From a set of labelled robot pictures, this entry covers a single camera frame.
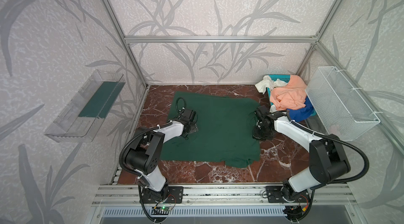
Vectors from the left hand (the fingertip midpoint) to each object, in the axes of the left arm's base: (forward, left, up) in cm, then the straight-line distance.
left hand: (191, 123), depth 97 cm
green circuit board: (-44, +11, -3) cm, 45 cm away
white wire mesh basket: (-12, -66, +34) cm, 75 cm away
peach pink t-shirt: (+17, -65, +8) cm, 68 cm away
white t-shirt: (+28, -51, +8) cm, 59 cm away
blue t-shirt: (+2, -66, +10) cm, 67 cm away
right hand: (-8, -38, +3) cm, 39 cm away
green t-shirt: (-9, -20, +4) cm, 23 cm away
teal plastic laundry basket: (+36, -68, +5) cm, 77 cm away
